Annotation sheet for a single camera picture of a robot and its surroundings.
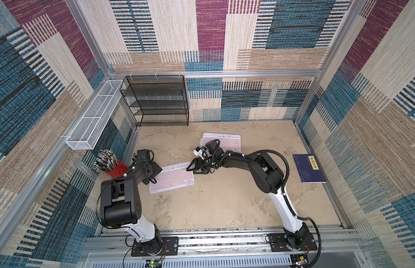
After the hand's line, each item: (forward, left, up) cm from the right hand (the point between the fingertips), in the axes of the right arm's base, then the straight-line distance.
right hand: (193, 171), depth 94 cm
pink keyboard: (+20, -20, +1) cm, 29 cm away
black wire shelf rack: (+44, +24, +16) cm, 52 cm away
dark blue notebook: (+3, -66, -3) cm, 66 cm away
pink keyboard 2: (-2, +12, -2) cm, 12 cm away
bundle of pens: (-2, +40, +15) cm, 43 cm away
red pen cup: (-2, +36, +7) cm, 37 cm away
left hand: (+1, +22, -2) cm, 22 cm away
